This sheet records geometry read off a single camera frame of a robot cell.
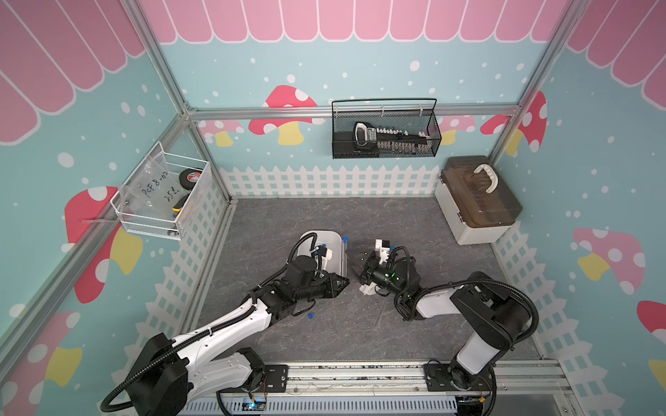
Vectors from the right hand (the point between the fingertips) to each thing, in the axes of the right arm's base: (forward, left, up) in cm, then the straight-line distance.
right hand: (346, 258), depth 79 cm
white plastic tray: (+17, +6, -14) cm, 23 cm away
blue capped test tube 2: (+17, +9, -17) cm, 26 cm away
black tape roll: (+20, +49, +16) cm, 55 cm away
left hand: (-8, 0, -3) cm, 9 cm away
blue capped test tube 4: (-13, -10, -18) cm, 24 cm away
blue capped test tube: (+1, +1, 0) cm, 1 cm away
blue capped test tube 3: (-11, +12, -19) cm, 25 cm away
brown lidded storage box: (+29, -53, -7) cm, 61 cm away
